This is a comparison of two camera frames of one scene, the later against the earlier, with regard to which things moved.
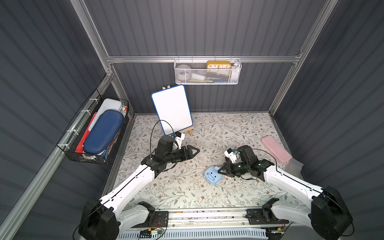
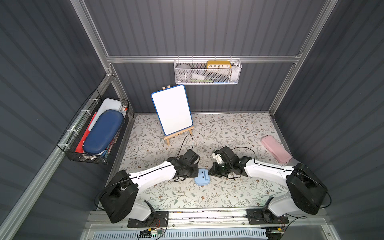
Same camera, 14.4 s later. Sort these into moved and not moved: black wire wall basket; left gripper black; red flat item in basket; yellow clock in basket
Moved: left gripper black
Not moved: red flat item in basket; yellow clock in basket; black wire wall basket
